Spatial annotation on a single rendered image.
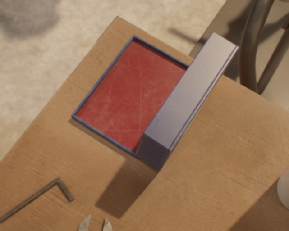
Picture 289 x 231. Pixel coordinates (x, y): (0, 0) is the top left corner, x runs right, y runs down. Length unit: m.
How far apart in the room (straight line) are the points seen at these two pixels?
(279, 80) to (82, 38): 0.55
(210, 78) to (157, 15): 0.77
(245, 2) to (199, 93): 0.84
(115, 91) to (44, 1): 0.74
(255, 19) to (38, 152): 0.42
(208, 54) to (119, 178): 0.20
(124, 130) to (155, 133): 0.13
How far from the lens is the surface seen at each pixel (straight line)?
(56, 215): 0.61
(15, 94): 1.21
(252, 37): 0.78
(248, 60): 0.79
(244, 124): 0.65
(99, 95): 0.65
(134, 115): 0.63
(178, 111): 0.51
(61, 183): 0.61
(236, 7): 1.32
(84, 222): 0.59
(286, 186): 0.58
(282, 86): 1.22
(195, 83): 0.53
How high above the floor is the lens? 1.06
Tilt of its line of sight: 67 degrees down
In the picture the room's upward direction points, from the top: straight up
